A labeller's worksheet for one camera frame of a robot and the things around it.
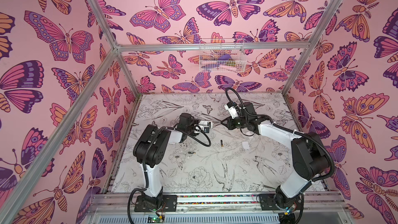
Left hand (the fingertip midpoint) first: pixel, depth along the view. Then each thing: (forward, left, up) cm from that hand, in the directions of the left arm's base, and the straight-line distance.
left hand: (199, 119), depth 100 cm
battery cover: (-17, -28, -4) cm, 33 cm away
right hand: (-6, -14, +8) cm, 18 cm away
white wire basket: (+28, -15, +28) cm, 43 cm away
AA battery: (-15, -14, -5) cm, 21 cm away
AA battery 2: (-21, +5, -4) cm, 22 cm away
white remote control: (-3, -5, -1) cm, 6 cm away
